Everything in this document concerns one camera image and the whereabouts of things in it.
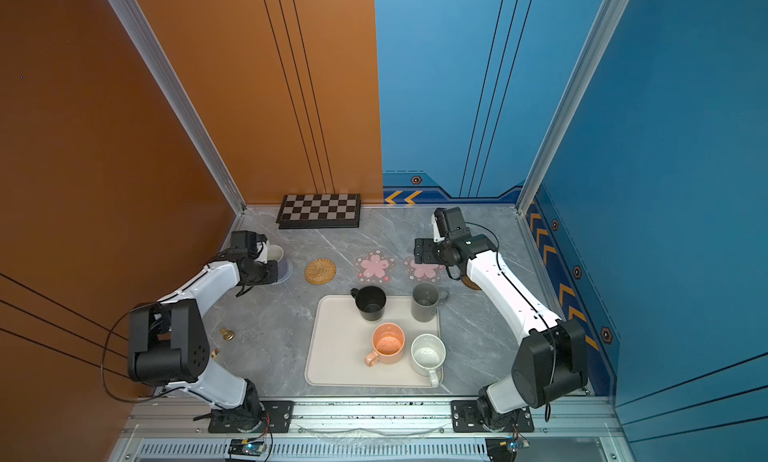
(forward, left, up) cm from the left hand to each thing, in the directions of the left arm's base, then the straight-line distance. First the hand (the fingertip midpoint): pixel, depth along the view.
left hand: (271, 270), depth 94 cm
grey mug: (-10, -48, -3) cm, 49 cm away
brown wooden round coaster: (-1, -64, -5) cm, 64 cm away
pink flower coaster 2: (+4, -49, -6) cm, 49 cm away
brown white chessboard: (+29, -10, -3) cm, 31 cm away
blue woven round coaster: (+3, -2, -5) cm, 6 cm away
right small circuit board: (-45, -66, -7) cm, 80 cm away
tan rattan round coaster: (+4, -14, -6) cm, 16 cm away
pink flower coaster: (+6, -33, -6) cm, 34 cm away
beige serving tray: (-20, -22, -7) cm, 31 cm away
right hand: (0, -48, +12) cm, 50 cm away
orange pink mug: (-21, -38, -6) cm, 44 cm away
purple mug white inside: (+4, -2, +4) cm, 6 cm away
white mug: (-23, -49, -5) cm, 55 cm away
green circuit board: (-45, -4, -8) cm, 46 cm away
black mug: (-10, -32, -2) cm, 34 cm away
